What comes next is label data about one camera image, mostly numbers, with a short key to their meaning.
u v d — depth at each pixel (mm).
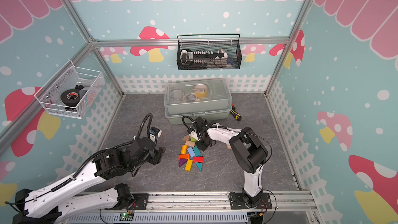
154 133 608
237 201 742
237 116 1055
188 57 892
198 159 877
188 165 854
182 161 854
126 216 728
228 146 909
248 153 490
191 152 898
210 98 898
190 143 926
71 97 712
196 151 899
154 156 529
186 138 948
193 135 867
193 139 868
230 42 895
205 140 800
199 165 835
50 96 656
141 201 744
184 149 905
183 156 886
